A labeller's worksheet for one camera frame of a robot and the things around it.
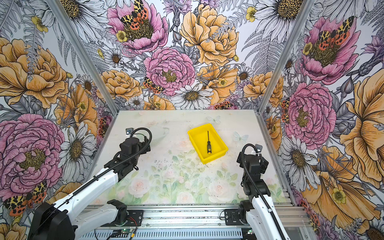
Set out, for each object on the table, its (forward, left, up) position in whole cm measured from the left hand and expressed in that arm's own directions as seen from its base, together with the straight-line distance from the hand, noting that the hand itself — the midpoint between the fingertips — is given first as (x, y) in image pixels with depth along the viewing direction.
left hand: (138, 144), depth 84 cm
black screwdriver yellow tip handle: (+8, -41, -13) cm, 44 cm away
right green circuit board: (-39, -57, -16) cm, 71 cm away
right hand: (-8, -61, -2) cm, 62 cm away
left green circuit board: (-38, +1, -15) cm, 41 cm away
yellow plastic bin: (+14, -35, -14) cm, 40 cm away
